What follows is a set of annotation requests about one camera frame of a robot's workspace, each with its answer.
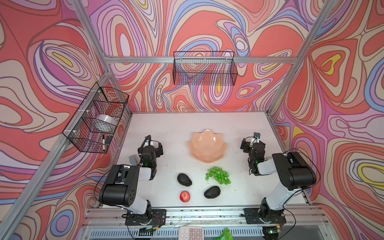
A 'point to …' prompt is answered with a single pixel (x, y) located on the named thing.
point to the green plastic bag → (226, 235)
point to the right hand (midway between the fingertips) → (251, 141)
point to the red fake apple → (185, 196)
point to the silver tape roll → (109, 119)
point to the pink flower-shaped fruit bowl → (207, 146)
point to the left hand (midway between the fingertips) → (152, 143)
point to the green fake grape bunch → (219, 175)
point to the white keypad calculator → (191, 233)
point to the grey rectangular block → (133, 160)
